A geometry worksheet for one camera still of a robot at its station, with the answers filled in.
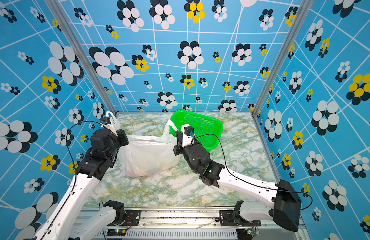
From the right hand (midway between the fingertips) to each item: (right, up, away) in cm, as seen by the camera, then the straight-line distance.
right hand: (178, 132), depth 68 cm
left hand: (-28, +2, +5) cm, 28 cm away
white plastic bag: (-20, -12, +8) cm, 24 cm away
